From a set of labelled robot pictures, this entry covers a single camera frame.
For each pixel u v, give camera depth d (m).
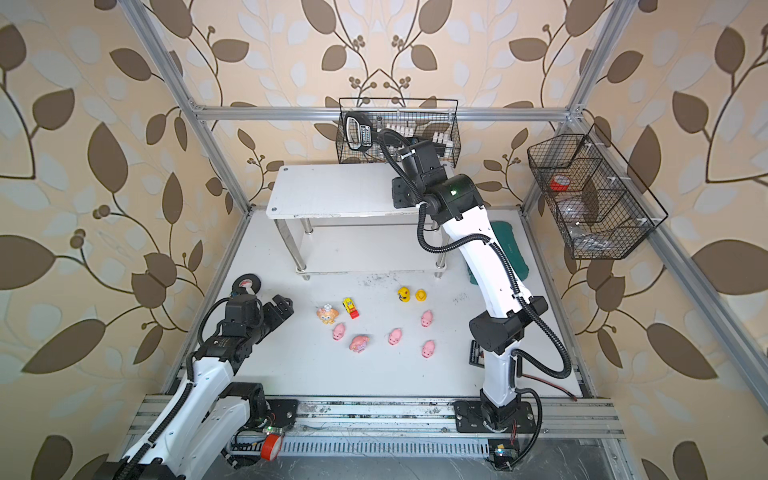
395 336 0.87
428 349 0.84
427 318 0.90
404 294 0.93
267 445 0.67
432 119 0.91
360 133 0.87
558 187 0.82
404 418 0.75
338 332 0.87
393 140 0.84
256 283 0.99
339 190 0.79
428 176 0.50
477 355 0.83
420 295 0.94
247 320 0.65
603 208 0.73
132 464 0.40
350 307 0.92
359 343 0.82
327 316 0.87
